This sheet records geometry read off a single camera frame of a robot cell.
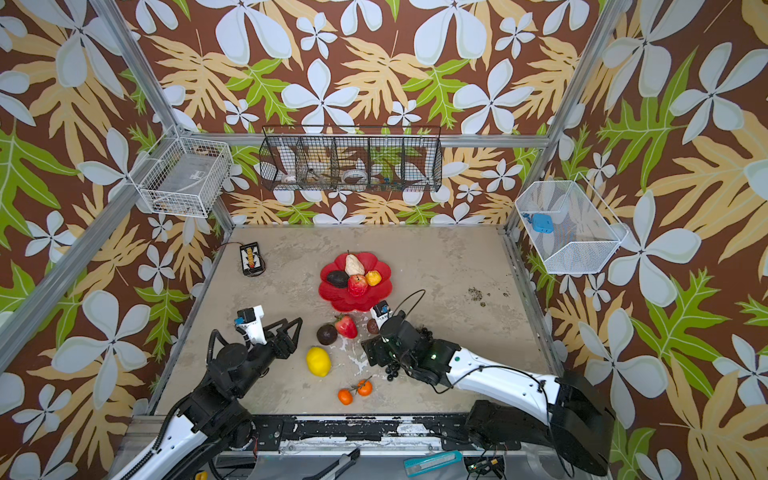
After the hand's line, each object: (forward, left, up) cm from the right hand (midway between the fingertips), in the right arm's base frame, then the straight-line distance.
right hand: (370, 339), depth 79 cm
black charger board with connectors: (+35, +45, -9) cm, 58 cm away
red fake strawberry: (+7, +8, -7) cm, 12 cm away
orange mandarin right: (-10, +2, -9) cm, 14 cm away
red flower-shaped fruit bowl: (+20, +11, -12) cm, 25 cm away
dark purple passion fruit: (+4, +13, -6) cm, 15 cm away
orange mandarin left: (-12, +7, -9) cm, 16 cm away
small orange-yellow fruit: (+24, 0, -6) cm, 25 cm away
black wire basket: (+55, +4, +20) cm, 59 cm away
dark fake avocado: (+24, +12, -6) cm, 28 cm away
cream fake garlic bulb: (+29, +6, -5) cm, 30 cm away
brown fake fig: (+7, 0, -8) cm, 11 cm away
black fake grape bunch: (-5, -6, -10) cm, 13 cm away
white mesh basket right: (+24, -57, +16) cm, 64 cm away
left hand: (+3, +20, +7) cm, 21 cm away
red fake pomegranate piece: (+21, +5, -5) cm, 22 cm away
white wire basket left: (+41, +55, +24) cm, 72 cm away
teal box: (-27, -12, -10) cm, 31 cm away
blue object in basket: (+29, -50, +14) cm, 60 cm away
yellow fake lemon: (-3, +15, -7) cm, 17 cm away
